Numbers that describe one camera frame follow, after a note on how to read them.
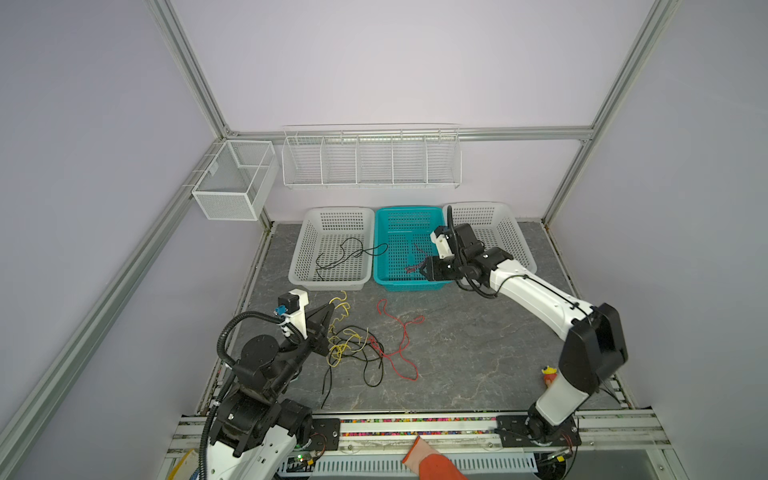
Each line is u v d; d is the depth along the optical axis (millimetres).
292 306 531
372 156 969
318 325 577
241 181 1017
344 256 1058
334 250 1117
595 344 446
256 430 460
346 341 857
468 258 645
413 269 1042
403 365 846
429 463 697
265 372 457
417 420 771
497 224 1159
